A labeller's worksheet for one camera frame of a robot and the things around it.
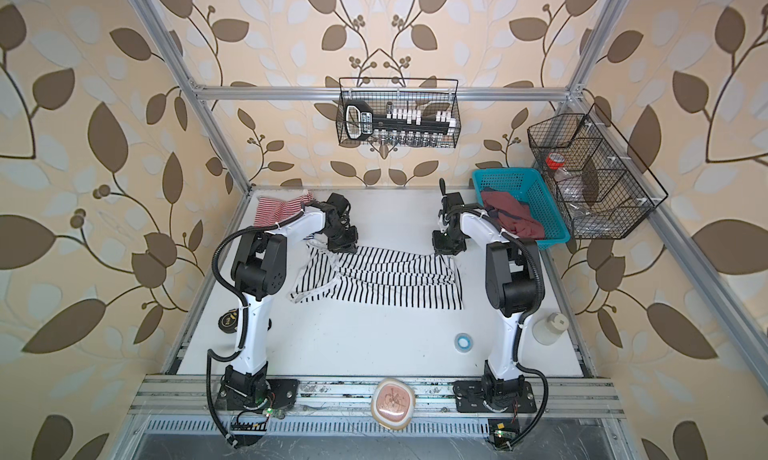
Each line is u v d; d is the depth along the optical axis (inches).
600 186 32.5
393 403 27.8
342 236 35.2
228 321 33.2
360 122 32.8
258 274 23.2
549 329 30.3
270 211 42.6
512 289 20.9
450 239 33.3
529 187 44.7
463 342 32.7
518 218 42.2
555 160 34.7
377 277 37.8
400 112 32.4
